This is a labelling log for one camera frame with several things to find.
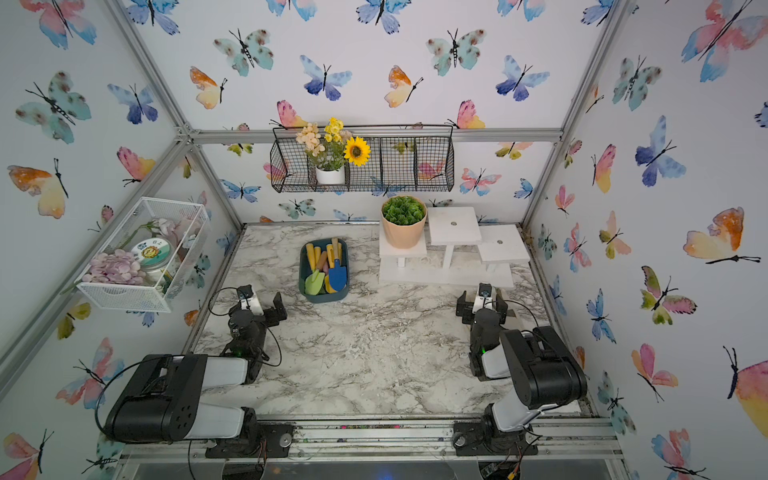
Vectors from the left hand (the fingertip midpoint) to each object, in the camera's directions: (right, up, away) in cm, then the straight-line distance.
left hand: (266, 293), depth 90 cm
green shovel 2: (+19, +12, +17) cm, 28 cm away
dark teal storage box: (+17, -2, +7) cm, 19 cm away
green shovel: (+12, +3, +9) cm, 16 cm away
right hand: (+66, 0, 0) cm, 66 cm away
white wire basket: (-17, +20, -11) cm, 28 cm away
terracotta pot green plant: (+41, +22, -5) cm, 47 cm away
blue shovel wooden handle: (+19, +5, +11) cm, 23 cm away
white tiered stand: (+61, +13, +21) cm, 66 cm away
